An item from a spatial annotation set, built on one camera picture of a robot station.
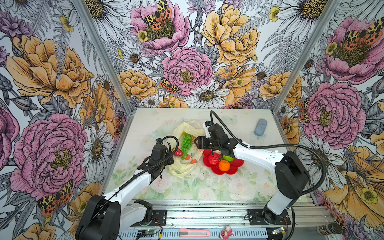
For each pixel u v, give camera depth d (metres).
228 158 0.90
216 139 0.68
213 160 0.89
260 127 1.08
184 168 0.85
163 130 1.10
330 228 0.65
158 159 0.66
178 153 0.94
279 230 0.71
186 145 0.97
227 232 0.69
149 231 0.71
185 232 0.70
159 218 0.75
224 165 0.87
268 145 0.53
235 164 0.92
